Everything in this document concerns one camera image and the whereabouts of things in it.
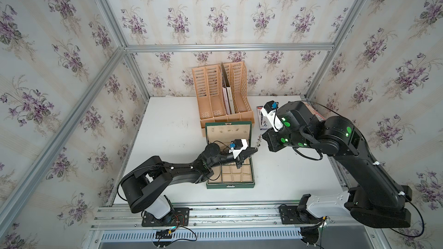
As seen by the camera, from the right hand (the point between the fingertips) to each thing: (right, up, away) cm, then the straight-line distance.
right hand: (265, 136), depth 60 cm
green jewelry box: (-12, -22, +21) cm, 33 cm away
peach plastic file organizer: (-22, +11, +56) cm, 61 cm away
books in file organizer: (-13, +19, +26) cm, 35 cm away
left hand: (0, -9, +10) cm, 13 cm away
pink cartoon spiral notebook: (+48, +5, +50) cm, 70 cm away
